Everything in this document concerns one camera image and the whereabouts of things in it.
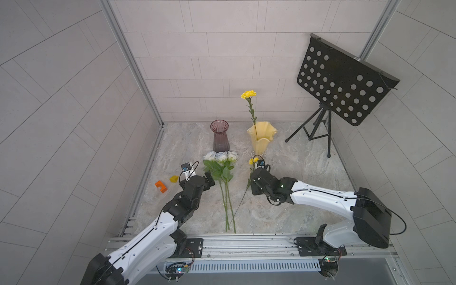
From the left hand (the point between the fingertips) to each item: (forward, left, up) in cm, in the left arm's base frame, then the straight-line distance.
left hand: (206, 172), depth 82 cm
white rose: (+10, -1, -7) cm, 12 cm away
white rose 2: (+11, -6, -5) cm, 14 cm away
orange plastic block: (-2, +24, -9) cm, 26 cm away
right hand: (-4, -22, -4) cm, 23 cm away
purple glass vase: (+24, -5, -9) cm, 26 cm away
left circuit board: (-37, +8, -9) cm, 39 cm away
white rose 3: (+13, -12, -6) cm, 19 cm away
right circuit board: (-35, -51, -11) cm, 63 cm away
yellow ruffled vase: (+20, -29, +6) cm, 36 cm away
